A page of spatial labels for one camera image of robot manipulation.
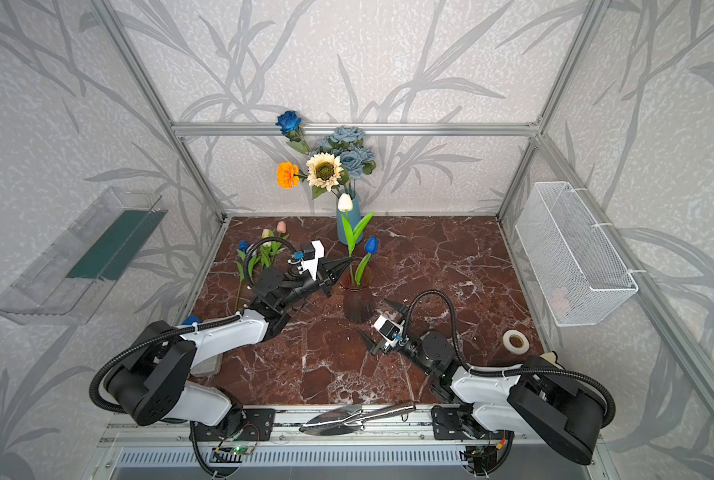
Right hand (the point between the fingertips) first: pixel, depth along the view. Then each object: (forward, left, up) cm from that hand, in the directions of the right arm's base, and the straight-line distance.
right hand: (374, 301), depth 75 cm
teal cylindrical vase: (+39, +8, -9) cm, 41 cm away
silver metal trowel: (-23, +6, -19) cm, 30 cm away
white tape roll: (-5, -40, -19) cm, 45 cm away
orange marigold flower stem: (+30, +24, +17) cm, 42 cm away
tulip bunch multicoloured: (+29, +40, -18) cm, 53 cm away
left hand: (+8, +5, +10) cm, 13 cm away
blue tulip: (+12, 0, +9) cm, 15 cm away
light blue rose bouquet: (+45, +8, +17) cm, 49 cm away
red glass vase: (+7, +5, -12) cm, 15 cm away
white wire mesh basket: (-3, -43, +16) cm, 46 cm away
